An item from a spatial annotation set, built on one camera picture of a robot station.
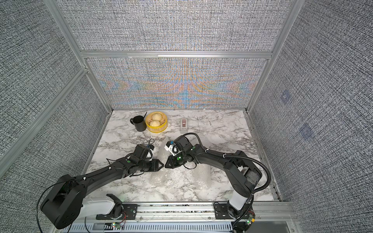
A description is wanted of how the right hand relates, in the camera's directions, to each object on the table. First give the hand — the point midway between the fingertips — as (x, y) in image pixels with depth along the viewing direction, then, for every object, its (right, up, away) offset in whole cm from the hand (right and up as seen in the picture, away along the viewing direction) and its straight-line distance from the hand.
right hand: (165, 163), depth 81 cm
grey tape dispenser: (+10, +20, +26) cm, 34 cm away
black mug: (-21, +23, +20) cm, 37 cm away
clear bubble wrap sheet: (+7, -10, +3) cm, 13 cm away
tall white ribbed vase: (+20, -6, -5) cm, 21 cm away
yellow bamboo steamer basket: (-5, +21, +25) cm, 33 cm away
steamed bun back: (-10, +27, +26) cm, 39 cm away
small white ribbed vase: (0, -9, +1) cm, 9 cm away
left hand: (-2, -3, +5) cm, 6 cm away
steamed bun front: (-11, +22, +22) cm, 33 cm away
